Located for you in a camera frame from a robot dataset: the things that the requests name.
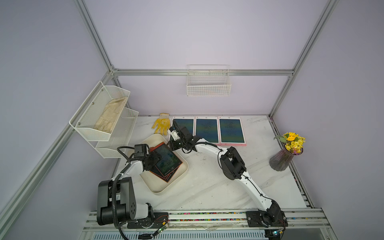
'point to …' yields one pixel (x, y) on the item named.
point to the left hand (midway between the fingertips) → (158, 160)
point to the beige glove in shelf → (108, 119)
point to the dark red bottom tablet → (167, 167)
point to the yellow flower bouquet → (294, 143)
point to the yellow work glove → (162, 124)
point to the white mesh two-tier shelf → (112, 145)
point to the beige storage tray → (152, 183)
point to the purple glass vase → (280, 161)
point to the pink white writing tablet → (188, 122)
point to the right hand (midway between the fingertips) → (168, 147)
